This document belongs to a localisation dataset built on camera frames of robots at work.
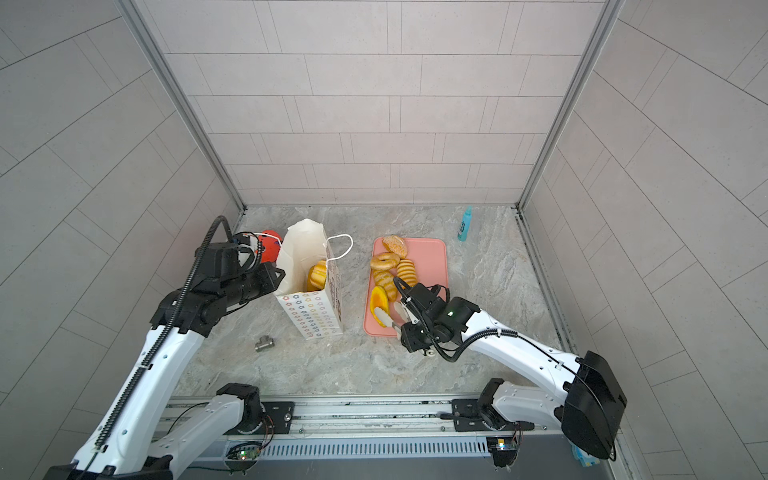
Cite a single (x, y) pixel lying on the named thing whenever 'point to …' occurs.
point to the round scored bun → (395, 244)
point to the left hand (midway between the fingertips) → (293, 268)
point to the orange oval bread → (378, 299)
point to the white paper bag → (313, 314)
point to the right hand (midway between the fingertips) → (406, 344)
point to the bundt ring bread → (317, 276)
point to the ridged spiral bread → (407, 272)
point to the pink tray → (424, 263)
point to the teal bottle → (465, 225)
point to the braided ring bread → (385, 261)
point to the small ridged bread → (385, 279)
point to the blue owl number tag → (583, 456)
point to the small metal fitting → (265, 342)
